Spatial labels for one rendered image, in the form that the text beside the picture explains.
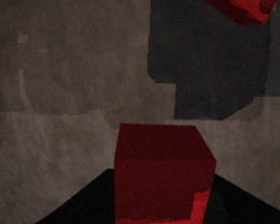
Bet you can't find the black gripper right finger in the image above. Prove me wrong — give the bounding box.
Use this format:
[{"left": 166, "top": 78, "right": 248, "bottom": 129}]
[{"left": 203, "top": 173, "right": 280, "bottom": 224}]

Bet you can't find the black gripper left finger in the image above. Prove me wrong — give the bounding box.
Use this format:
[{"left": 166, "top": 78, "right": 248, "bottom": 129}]
[{"left": 36, "top": 169, "right": 115, "bottom": 224}]

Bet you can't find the dark red cube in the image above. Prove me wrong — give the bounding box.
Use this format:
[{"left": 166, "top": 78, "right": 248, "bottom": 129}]
[
  {"left": 114, "top": 123, "right": 216, "bottom": 224},
  {"left": 204, "top": 0, "right": 277, "bottom": 26}
]

